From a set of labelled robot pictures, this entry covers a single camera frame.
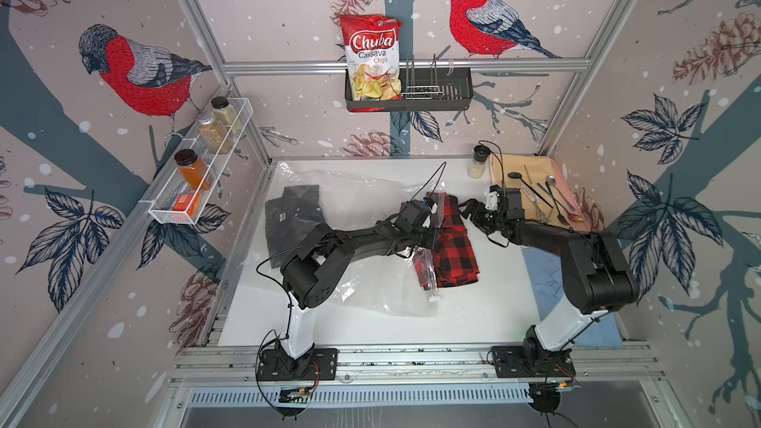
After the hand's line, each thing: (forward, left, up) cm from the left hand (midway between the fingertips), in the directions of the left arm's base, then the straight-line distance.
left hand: (444, 232), depth 91 cm
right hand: (+8, -7, -1) cm, 11 cm away
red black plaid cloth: (-8, -2, -3) cm, 8 cm away
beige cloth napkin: (+20, -40, -6) cm, 45 cm away
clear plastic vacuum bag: (-14, +19, -6) cm, 24 cm away
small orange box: (-7, +65, +26) cm, 71 cm away
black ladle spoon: (+29, -33, -6) cm, 44 cm away
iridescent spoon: (+27, -45, -6) cm, 52 cm away
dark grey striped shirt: (+9, +53, -5) cm, 54 cm away
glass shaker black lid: (+30, -16, -2) cm, 34 cm away
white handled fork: (+11, -37, -7) cm, 39 cm away
